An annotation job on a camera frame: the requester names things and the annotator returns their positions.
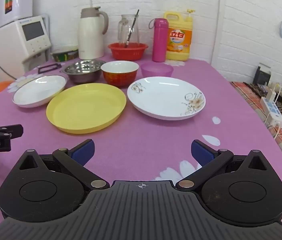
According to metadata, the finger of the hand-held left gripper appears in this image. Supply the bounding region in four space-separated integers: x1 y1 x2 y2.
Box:
0 124 24 139

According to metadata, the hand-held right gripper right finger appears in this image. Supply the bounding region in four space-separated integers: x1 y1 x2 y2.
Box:
175 139 266 192

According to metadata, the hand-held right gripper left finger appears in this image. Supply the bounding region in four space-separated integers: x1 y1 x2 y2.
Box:
18 139 110 192

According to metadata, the yellow plastic plate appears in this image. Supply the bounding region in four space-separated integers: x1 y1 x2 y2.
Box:
46 83 127 134

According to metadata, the white gold-rimmed plate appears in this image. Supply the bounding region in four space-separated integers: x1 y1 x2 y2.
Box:
12 74 67 108

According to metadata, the white floral plate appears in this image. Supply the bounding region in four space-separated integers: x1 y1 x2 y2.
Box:
127 76 206 120

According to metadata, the stainless steel bowl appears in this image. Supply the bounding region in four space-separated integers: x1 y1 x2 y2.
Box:
60 59 106 84

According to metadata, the red and white ceramic bowl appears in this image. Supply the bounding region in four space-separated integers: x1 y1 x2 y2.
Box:
100 60 140 87

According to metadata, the purple plastic bowl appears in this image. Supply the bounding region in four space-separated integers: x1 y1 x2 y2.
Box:
140 62 174 78

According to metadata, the purple floral tablecloth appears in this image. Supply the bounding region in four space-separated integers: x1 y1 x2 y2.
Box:
0 57 282 232

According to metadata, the patterned bed cloth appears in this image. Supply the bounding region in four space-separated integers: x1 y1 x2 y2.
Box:
230 80 282 183

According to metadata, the white countertop appliance with screen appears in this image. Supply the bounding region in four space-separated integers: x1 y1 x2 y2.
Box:
0 15 53 84

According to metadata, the white power strip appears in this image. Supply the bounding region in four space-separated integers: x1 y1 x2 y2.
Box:
260 96 282 128

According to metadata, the white charger plug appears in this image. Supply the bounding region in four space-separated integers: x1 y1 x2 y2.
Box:
266 84 281 100

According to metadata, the dark patterned bowl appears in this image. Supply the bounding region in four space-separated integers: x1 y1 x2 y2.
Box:
50 46 79 62

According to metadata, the black box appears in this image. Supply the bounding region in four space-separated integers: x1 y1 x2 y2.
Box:
253 64 272 85

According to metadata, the red plastic basket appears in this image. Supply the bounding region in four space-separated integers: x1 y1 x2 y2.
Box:
107 42 148 61

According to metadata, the yellow detergent bottle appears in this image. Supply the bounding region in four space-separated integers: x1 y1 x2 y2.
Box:
163 9 196 61

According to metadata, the white thermos jug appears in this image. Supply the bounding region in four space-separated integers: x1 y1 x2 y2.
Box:
77 7 109 59

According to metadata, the pink insulated bottle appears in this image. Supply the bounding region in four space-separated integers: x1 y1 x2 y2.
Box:
149 18 169 62

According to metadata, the clear glass pitcher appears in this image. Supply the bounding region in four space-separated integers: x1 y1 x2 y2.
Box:
117 14 140 46

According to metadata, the glass jar with stick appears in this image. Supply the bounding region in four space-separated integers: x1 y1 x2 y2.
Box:
125 9 140 48

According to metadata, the black rectangular frame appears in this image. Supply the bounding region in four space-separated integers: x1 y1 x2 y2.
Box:
38 63 63 74

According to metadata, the white charger cable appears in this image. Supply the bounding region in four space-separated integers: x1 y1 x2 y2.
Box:
263 84 282 140

